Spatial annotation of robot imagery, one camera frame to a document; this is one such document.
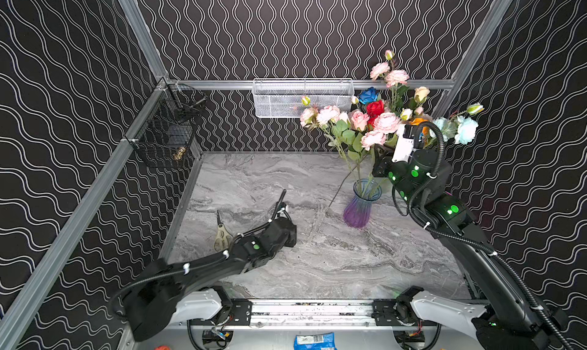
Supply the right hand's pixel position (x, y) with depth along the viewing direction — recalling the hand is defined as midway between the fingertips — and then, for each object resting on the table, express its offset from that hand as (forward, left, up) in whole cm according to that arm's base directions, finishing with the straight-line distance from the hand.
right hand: (377, 145), depth 63 cm
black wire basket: (+23, +77, -14) cm, 81 cm away
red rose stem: (+17, +4, -42) cm, 46 cm away
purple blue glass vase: (+3, -2, -40) cm, 40 cm away
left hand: (-10, +23, -31) cm, 39 cm away
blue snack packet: (-41, +14, -42) cm, 60 cm away
